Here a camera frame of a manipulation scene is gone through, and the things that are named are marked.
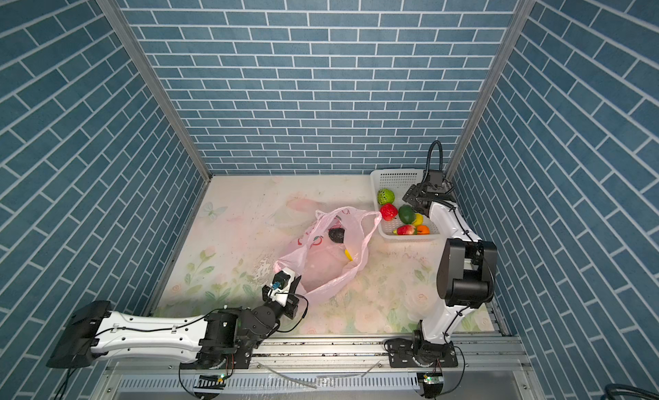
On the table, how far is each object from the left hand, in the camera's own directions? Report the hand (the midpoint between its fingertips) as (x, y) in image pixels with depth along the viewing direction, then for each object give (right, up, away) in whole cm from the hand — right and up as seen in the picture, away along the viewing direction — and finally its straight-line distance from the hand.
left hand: (307, 283), depth 72 cm
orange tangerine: (+40, +12, +25) cm, 49 cm away
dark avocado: (+8, +10, +23) cm, 26 cm away
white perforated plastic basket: (+44, +10, +25) cm, 52 cm away
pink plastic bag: (+5, +4, +25) cm, 26 cm away
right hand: (+39, +24, +24) cm, 51 cm away
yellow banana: (+41, +15, +31) cm, 53 cm away
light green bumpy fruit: (+28, +25, +33) cm, 50 cm away
